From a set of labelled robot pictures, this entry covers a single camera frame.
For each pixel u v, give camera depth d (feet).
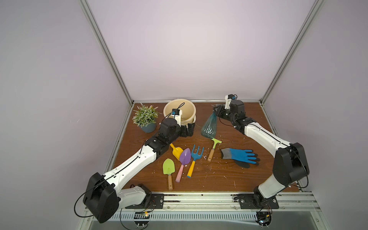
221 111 2.49
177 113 2.18
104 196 1.26
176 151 3.01
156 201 2.39
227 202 2.44
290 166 1.45
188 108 3.10
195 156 2.90
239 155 2.88
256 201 2.16
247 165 2.80
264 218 2.29
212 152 2.93
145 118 2.95
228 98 2.59
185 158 2.88
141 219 2.35
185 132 2.24
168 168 2.76
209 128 2.67
